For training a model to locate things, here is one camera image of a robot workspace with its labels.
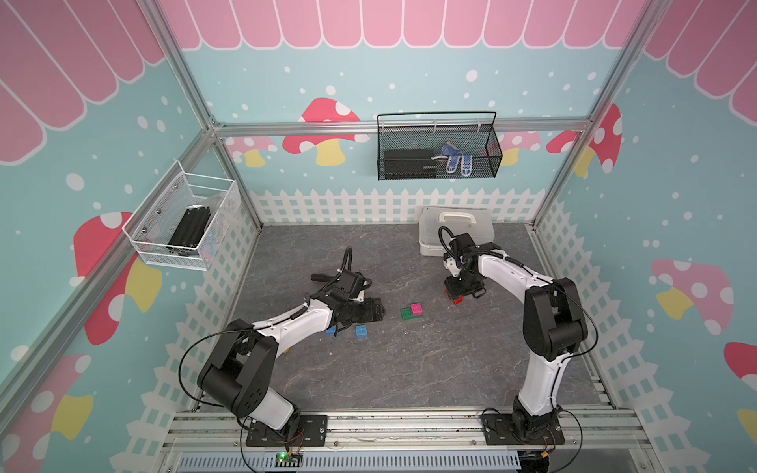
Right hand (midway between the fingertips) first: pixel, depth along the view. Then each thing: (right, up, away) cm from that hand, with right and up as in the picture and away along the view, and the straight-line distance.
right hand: (458, 291), depth 96 cm
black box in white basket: (-71, +19, -25) cm, 77 cm away
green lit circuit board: (-49, -39, -22) cm, 66 cm away
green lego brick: (-17, -7, -1) cm, 18 cm away
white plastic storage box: (+9, +24, +10) cm, 27 cm away
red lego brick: (+1, -3, +2) cm, 4 cm away
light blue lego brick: (-31, -12, -5) cm, 34 cm away
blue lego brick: (-35, -4, -32) cm, 48 cm away
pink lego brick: (-14, -5, -3) cm, 15 cm away
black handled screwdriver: (-47, +4, +7) cm, 48 cm away
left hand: (-27, -7, -6) cm, 29 cm away
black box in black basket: (-17, +40, -5) cm, 44 cm away
